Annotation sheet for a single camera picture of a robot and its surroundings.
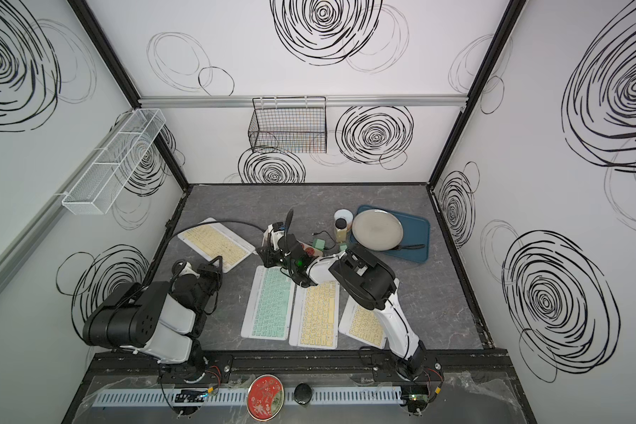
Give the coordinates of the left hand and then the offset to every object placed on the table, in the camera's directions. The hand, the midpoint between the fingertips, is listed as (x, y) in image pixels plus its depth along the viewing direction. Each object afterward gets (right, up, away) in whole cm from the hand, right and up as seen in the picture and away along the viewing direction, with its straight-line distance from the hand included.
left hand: (222, 255), depth 88 cm
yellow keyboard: (-6, +4, +5) cm, 9 cm away
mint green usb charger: (+41, +2, +8) cm, 42 cm away
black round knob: (+29, -28, -26) cm, 48 cm away
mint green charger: (+32, +2, +11) cm, 34 cm away
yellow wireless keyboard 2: (+47, -20, -6) cm, 51 cm away
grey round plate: (+55, +7, +15) cm, 58 cm away
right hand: (+11, +1, +2) cm, 11 cm away
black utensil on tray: (+68, +1, +15) cm, 70 cm away
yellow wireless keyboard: (+31, -19, -5) cm, 37 cm away
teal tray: (+72, +7, +19) cm, 75 cm away
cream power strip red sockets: (+29, 0, +11) cm, 31 cm away
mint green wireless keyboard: (+17, -16, -3) cm, 23 cm away
